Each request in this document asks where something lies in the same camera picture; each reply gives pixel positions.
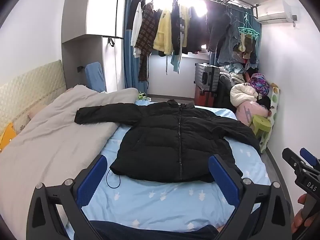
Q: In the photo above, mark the green clip hanger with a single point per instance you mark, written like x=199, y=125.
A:
x=247, y=31

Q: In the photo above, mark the purple printed garment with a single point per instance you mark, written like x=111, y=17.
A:
x=260, y=85

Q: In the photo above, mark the dark hanging jacket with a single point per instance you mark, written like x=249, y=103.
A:
x=220, y=30

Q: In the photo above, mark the blue covered chair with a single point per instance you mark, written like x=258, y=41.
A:
x=95, y=76

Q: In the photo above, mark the green dotted cloth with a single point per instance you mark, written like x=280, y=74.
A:
x=273, y=107

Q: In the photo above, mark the pink bag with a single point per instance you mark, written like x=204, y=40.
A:
x=250, y=112

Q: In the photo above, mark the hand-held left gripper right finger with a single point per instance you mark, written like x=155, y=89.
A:
x=222, y=177

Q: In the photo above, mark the person's right hand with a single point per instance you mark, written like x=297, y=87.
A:
x=298, y=223

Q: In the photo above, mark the grey duvet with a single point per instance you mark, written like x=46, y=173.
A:
x=50, y=142

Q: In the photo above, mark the red suitcase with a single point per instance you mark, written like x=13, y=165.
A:
x=203, y=97

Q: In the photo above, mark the white wardrobe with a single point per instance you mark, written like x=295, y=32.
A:
x=100, y=10

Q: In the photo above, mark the yellow fleece jacket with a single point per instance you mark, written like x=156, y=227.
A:
x=163, y=35

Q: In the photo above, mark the person's dark trousers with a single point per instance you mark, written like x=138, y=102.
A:
x=150, y=232

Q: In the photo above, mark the yellow pillow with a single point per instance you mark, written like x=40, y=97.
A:
x=7, y=135

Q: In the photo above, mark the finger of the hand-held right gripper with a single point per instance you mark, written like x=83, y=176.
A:
x=292, y=158
x=308, y=155

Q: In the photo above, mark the white air conditioner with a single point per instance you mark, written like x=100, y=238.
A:
x=272, y=11

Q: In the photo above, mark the black hanging coat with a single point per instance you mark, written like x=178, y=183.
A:
x=197, y=35

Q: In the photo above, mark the green plastic stool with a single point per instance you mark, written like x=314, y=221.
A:
x=261, y=126

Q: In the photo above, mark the white hanging hoodie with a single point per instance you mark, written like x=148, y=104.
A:
x=136, y=30

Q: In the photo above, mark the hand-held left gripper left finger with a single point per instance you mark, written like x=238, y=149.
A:
x=91, y=180

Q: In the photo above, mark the white fluffy coat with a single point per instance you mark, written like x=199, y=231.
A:
x=243, y=93

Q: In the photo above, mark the green packet on floor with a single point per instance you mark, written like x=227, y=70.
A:
x=143, y=97

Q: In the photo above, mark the blue curtain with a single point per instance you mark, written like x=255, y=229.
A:
x=240, y=17
x=128, y=62

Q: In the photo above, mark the teal hanging garment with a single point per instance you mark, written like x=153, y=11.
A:
x=176, y=63

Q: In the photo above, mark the black plaid hanging jacket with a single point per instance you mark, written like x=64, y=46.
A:
x=177, y=30

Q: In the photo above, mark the cream quilted headboard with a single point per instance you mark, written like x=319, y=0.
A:
x=30, y=87

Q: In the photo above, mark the blue star-print bed sheet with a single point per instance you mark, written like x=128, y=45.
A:
x=162, y=205

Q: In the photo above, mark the silver suitcase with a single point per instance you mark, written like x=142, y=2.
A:
x=206, y=77

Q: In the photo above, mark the denim jacket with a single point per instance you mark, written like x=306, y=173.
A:
x=228, y=47

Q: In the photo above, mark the brown houndstooth coat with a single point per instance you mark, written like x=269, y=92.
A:
x=146, y=35

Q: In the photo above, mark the black puffer jacket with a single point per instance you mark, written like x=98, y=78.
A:
x=160, y=140

